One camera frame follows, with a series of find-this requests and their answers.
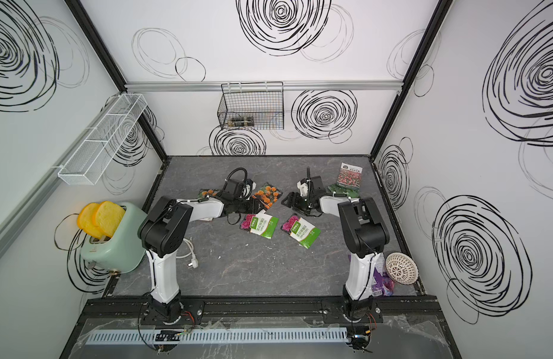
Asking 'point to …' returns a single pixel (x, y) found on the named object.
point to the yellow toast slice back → (86, 221)
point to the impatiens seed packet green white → (261, 224)
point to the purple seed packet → (382, 286)
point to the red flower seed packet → (350, 175)
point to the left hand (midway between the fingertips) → (260, 206)
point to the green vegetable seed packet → (353, 192)
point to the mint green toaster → (122, 251)
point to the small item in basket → (240, 121)
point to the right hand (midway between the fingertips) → (289, 203)
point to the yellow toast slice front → (107, 216)
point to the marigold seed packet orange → (268, 194)
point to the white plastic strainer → (401, 268)
